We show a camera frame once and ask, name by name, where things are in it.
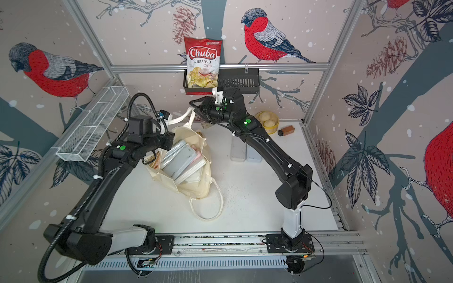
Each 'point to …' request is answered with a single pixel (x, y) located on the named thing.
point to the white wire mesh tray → (92, 124)
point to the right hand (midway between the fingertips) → (190, 105)
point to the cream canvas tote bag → (196, 186)
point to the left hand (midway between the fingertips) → (175, 129)
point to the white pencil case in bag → (182, 160)
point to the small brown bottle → (286, 131)
